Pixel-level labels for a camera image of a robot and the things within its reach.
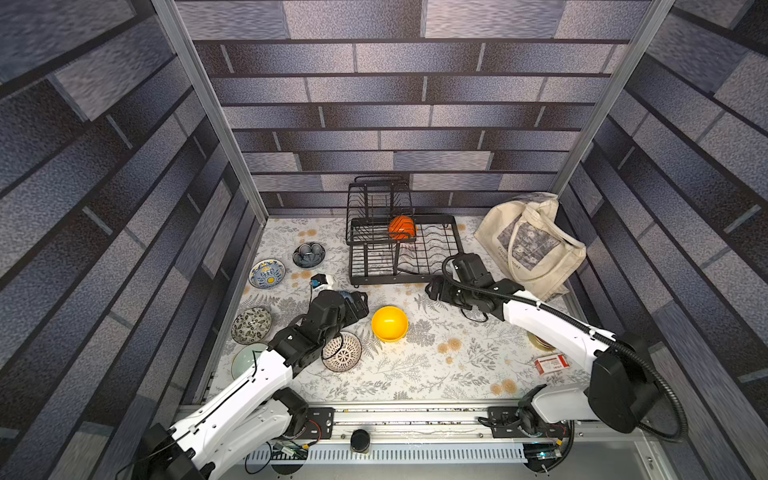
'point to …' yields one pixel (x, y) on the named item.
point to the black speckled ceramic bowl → (251, 325)
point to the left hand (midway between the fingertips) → (358, 299)
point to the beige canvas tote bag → (522, 233)
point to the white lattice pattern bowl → (342, 352)
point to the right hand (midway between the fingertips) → (434, 290)
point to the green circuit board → (549, 454)
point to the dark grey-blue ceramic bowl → (309, 255)
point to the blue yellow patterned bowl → (267, 273)
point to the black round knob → (360, 440)
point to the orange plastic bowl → (401, 227)
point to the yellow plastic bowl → (390, 324)
